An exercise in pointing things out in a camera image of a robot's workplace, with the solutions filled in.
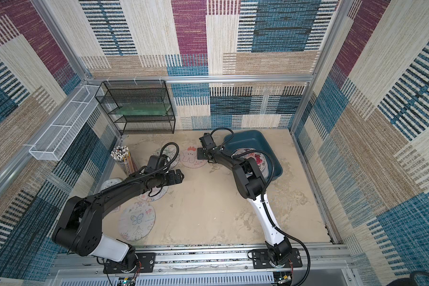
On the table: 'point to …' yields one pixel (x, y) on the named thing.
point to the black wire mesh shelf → (138, 107)
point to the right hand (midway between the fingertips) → (206, 155)
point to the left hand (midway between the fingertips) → (178, 177)
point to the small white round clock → (109, 182)
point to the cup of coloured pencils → (122, 155)
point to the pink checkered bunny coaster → (189, 158)
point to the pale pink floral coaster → (154, 190)
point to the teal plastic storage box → (254, 139)
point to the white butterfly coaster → (136, 220)
